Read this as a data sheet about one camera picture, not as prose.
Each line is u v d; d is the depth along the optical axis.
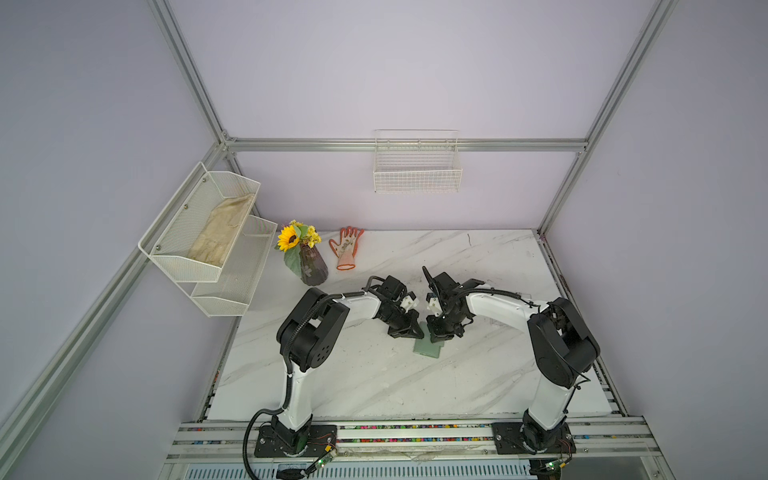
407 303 0.91
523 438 0.66
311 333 0.52
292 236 0.85
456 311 0.70
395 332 0.86
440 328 0.80
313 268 0.98
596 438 0.75
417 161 0.94
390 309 0.84
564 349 0.48
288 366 0.54
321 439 0.73
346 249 1.12
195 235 0.78
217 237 0.78
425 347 0.89
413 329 0.88
